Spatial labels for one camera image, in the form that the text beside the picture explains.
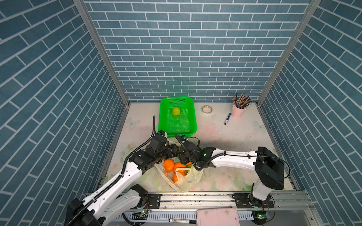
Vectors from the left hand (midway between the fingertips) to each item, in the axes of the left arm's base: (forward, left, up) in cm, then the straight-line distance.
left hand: (175, 149), depth 78 cm
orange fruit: (-5, +4, -10) cm, 12 cm away
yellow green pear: (+36, +1, -8) cm, 37 cm away
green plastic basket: (+34, 0, -12) cm, 36 cm away
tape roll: (+43, -24, -13) cm, 51 cm away
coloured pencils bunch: (+39, -50, -1) cm, 63 cm away
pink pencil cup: (+34, -46, -8) cm, 58 cm away
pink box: (-31, -21, -11) cm, 39 cm away
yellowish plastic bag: (-15, -3, -7) cm, 16 cm away
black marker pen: (-32, -7, -13) cm, 35 cm away
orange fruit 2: (-5, -1, -9) cm, 11 cm away
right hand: (0, -2, -6) cm, 6 cm away
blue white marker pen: (+32, -39, -12) cm, 52 cm away
